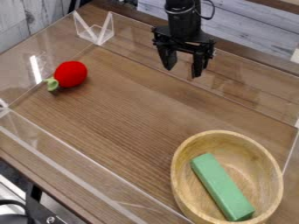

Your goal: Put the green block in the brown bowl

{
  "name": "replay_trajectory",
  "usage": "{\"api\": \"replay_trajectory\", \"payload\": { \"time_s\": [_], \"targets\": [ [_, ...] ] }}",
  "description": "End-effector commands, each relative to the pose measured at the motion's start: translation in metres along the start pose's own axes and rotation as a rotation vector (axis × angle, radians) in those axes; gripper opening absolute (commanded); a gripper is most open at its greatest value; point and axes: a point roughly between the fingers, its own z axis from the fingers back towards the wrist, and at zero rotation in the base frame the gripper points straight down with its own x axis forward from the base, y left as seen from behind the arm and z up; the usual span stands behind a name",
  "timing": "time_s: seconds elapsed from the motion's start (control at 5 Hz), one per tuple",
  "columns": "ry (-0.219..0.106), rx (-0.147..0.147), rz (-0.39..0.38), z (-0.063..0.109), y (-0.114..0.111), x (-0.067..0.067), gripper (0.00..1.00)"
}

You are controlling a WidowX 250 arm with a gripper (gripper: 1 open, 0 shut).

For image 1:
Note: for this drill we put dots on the red plush strawberry toy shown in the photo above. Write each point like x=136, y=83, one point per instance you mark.
x=69, y=74

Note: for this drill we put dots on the light wooden bowl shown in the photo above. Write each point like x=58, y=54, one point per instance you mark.
x=249, y=165

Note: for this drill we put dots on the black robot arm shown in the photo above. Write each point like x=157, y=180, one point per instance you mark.
x=181, y=36

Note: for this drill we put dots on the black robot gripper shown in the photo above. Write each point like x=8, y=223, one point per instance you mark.
x=197, y=42

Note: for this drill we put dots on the clear acrylic enclosure wall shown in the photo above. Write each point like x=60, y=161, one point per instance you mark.
x=94, y=143

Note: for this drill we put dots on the green rectangular block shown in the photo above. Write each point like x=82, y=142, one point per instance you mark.
x=223, y=190

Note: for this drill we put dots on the black table leg bracket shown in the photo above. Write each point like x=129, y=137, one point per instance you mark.
x=40, y=215

